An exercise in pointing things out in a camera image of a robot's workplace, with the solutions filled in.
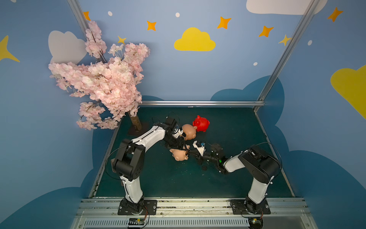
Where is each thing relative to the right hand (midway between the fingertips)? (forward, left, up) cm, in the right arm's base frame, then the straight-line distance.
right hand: (191, 150), depth 89 cm
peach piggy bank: (+14, +1, +1) cm, 15 cm away
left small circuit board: (-39, +27, -9) cm, 48 cm away
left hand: (+2, +7, +1) cm, 7 cm away
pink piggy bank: (-4, +7, +1) cm, 8 cm away
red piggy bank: (+21, -7, +1) cm, 22 cm away
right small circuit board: (-35, -35, -10) cm, 50 cm away
